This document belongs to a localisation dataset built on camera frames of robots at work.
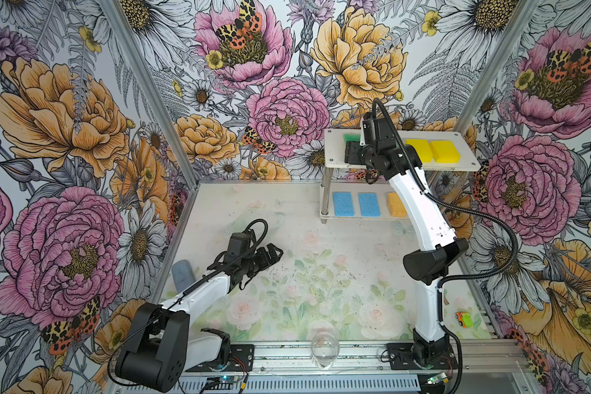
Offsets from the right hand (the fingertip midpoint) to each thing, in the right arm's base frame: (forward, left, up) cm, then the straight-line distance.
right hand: (355, 156), depth 81 cm
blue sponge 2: (+3, -11, -28) cm, 30 cm away
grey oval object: (-23, +62, -33) cm, 74 cm away
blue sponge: (+3, +1, -27) cm, 27 cm away
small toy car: (-41, -33, -34) cm, 63 cm away
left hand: (-22, +28, -29) cm, 46 cm away
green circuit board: (-56, -21, -36) cm, 69 cm away
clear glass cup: (-47, +12, -37) cm, 61 cm away
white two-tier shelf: (0, +7, 0) cm, 7 cm away
